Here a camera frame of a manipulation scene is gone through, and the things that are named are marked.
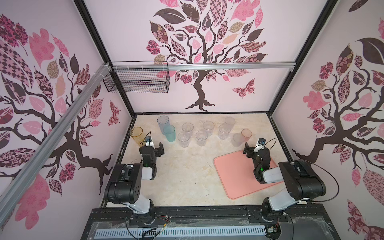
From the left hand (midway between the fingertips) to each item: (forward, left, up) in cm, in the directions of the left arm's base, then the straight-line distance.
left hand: (153, 144), depth 94 cm
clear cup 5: (+15, -48, -4) cm, 51 cm away
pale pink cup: (+5, -56, -3) cm, 56 cm away
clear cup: (+9, -19, -5) cm, 21 cm away
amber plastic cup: (+10, +14, -1) cm, 18 cm away
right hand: (0, -65, +3) cm, 65 cm away
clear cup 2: (+16, -22, -3) cm, 27 cm away
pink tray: (-14, -54, -10) cm, 56 cm away
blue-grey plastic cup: (+15, -5, +5) cm, 17 cm away
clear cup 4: (+18, -37, -3) cm, 41 cm away
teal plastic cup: (+14, -8, -3) cm, 16 cm away
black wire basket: (+56, +22, +10) cm, 61 cm away
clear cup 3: (+8, -31, -2) cm, 32 cm away
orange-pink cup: (+8, -62, 0) cm, 63 cm away
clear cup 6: (+18, -52, +2) cm, 55 cm away
